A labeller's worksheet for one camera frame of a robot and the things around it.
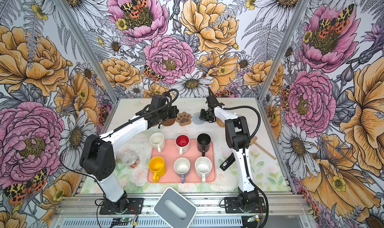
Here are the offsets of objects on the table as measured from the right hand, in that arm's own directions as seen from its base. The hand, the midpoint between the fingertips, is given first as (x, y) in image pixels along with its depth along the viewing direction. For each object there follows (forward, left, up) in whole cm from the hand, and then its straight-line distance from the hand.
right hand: (201, 121), depth 107 cm
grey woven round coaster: (+2, +3, -1) cm, 4 cm away
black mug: (-18, -1, +2) cm, 18 cm away
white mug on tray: (-32, 0, 0) cm, 32 cm away
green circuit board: (-56, +40, -1) cm, 69 cm away
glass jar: (-26, +43, -1) cm, 50 cm away
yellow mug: (-31, +26, 0) cm, 41 cm away
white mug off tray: (-17, +28, +4) cm, 32 cm away
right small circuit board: (-57, -22, -2) cm, 61 cm away
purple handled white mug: (-32, +12, +1) cm, 34 cm away
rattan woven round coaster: (-1, -13, -1) cm, 14 cm away
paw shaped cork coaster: (+2, +12, 0) cm, 12 cm away
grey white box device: (-53, +15, 0) cm, 55 cm away
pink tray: (-23, +20, -1) cm, 31 cm away
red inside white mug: (-18, +12, +1) cm, 22 cm away
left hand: (-7, +14, +17) cm, 23 cm away
